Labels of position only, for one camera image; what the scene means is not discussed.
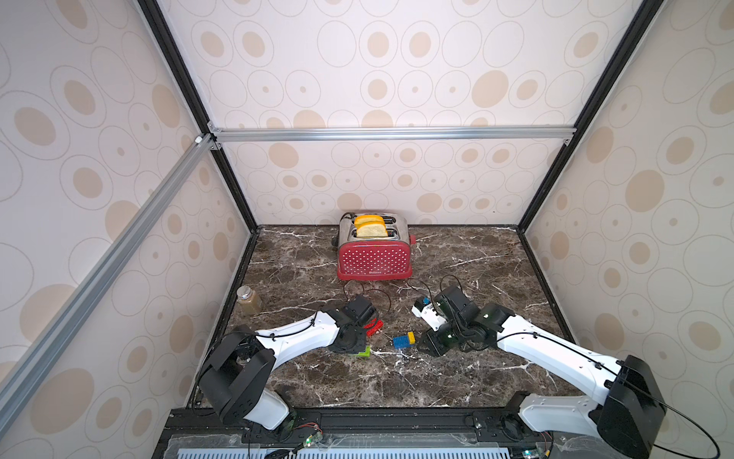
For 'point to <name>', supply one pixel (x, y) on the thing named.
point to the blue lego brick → (401, 341)
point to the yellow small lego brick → (411, 338)
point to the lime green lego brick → (366, 353)
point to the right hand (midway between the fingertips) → (421, 350)
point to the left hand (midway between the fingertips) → (363, 347)
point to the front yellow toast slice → (371, 230)
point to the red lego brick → (373, 327)
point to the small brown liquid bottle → (248, 302)
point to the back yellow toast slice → (369, 219)
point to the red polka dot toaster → (374, 247)
